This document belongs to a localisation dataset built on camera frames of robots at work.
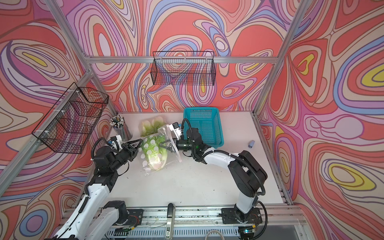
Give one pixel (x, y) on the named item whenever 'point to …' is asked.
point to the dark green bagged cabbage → (148, 128)
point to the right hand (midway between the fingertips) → (161, 148)
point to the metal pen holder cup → (121, 128)
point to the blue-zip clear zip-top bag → (140, 122)
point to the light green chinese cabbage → (156, 154)
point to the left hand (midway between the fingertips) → (144, 142)
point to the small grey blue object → (251, 143)
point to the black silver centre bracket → (170, 220)
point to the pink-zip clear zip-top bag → (168, 141)
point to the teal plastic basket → (207, 120)
